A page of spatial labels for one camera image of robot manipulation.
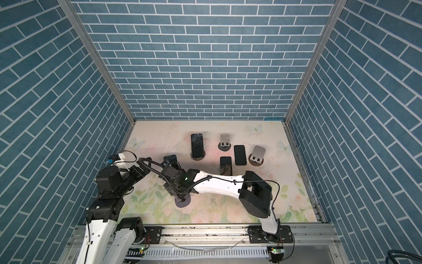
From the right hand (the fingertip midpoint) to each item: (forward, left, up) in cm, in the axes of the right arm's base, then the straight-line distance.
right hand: (171, 180), depth 80 cm
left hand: (+3, +9, +11) cm, 15 cm away
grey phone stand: (+28, -25, -7) cm, 38 cm away
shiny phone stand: (+24, -35, -12) cm, 44 cm away
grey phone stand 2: (-8, -6, -8) cm, 13 cm away
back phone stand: (+19, -9, -9) cm, 23 cm away
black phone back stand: (+24, -9, -2) cm, 25 cm away
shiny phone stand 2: (+11, +3, +1) cm, 11 cm away
